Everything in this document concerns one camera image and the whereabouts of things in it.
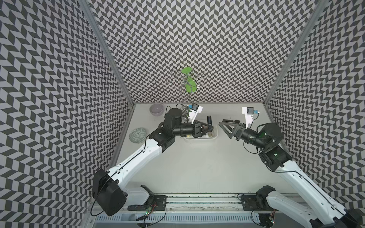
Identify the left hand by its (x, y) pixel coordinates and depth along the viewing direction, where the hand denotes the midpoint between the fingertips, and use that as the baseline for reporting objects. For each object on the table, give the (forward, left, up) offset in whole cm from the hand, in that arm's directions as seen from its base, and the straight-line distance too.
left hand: (211, 129), depth 64 cm
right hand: (0, -4, +3) cm, 5 cm away
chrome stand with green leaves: (+37, +11, -1) cm, 38 cm away
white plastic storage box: (+16, -6, -32) cm, 36 cm away
